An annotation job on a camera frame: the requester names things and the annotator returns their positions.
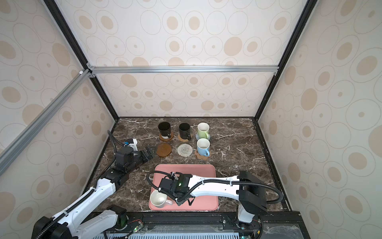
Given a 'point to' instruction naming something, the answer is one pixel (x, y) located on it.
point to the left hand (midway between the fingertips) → (155, 148)
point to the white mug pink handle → (159, 199)
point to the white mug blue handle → (203, 147)
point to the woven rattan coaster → (183, 140)
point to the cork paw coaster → (202, 157)
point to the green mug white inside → (203, 130)
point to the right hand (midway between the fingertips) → (182, 196)
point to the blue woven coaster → (198, 138)
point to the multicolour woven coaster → (185, 150)
